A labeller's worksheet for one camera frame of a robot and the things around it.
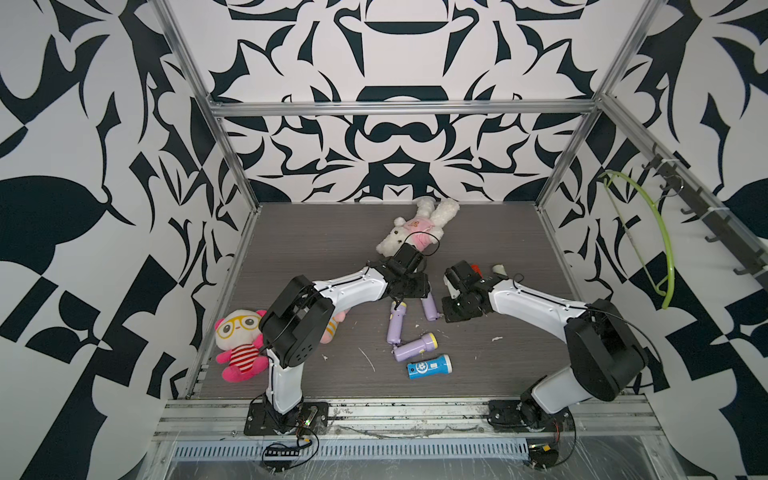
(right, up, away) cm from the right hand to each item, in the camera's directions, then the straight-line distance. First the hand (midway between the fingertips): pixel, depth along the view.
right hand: (446, 309), depth 90 cm
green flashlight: (+19, +11, +9) cm, 24 cm away
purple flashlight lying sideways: (-6, -8, -7) cm, 12 cm away
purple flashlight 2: (-5, 0, +1) cm, 5 cm away
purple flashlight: (-15, -3, -2) cm, 15 cm away
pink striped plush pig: (-33, -3, -6) cm, 34 cm away
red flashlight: (+11, +11, +9) cm, 18 cm away
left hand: (-6, +8, +1) cm, 10 cm away
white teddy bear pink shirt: (-6, +23, +9) cm, 26 cm away
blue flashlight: (-3, -12, -11) cm, 16 cm away
